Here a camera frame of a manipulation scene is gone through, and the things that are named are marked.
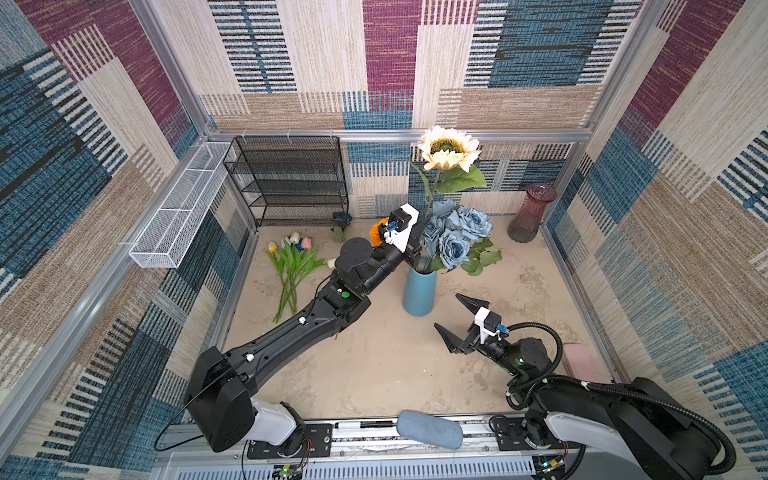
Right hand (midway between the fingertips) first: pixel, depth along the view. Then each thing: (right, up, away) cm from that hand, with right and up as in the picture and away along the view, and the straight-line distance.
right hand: (446, 310), depth 74 cm
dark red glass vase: (+33, +24, +31) cm, 52 cm away
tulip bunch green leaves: (-47, +11, +31) cm, 57 cm away
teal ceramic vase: (-5, +3, +11) cm, 13 cm away
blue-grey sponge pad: (-4, -28, -1) cm, 29 cm away
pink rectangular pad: (+40, -17, +9) cm, 44 cm away
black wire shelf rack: (-49, +40, +34) cm, 72 cm away
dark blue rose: (-31, +27, +40) cm, 58 cm away
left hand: (-6, +23, -11) cm, 26 cm away
